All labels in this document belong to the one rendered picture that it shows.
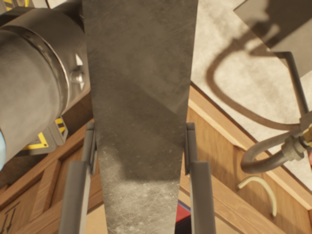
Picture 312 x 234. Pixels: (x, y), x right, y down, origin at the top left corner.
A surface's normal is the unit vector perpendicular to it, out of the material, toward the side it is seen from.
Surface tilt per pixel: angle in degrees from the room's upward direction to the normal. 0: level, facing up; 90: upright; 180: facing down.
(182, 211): 0
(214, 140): 90
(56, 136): 0
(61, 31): 81
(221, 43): 0
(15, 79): 75
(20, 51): 83
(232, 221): 90
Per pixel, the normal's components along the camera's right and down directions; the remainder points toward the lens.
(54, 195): -0.71, -0.57
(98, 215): -0.06, 0.63
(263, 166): -0.81, 0.22
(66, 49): 0.70, -0.31
